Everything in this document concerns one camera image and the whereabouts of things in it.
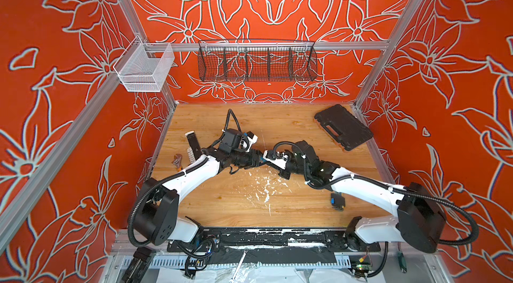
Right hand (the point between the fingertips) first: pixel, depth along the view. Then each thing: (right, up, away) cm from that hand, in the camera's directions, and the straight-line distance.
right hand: (268, 156), depth 79 cm
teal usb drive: (-2, +1, -11) cm, 11 cm away
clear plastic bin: (-59, +41, +15) cm, 73 cm away
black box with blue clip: (+29, -19, +1) cm, 34 cm away
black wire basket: (-4, +45, +16) cm, 48 cm away
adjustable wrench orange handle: (-44, -5, +15) cm, 46 cm away
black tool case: (+41, +11, +24) cm, 49 cm away
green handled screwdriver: (+46, -35, -11) cm, 59 cm away
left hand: (-1, -2, 0) cm, 2 cm away
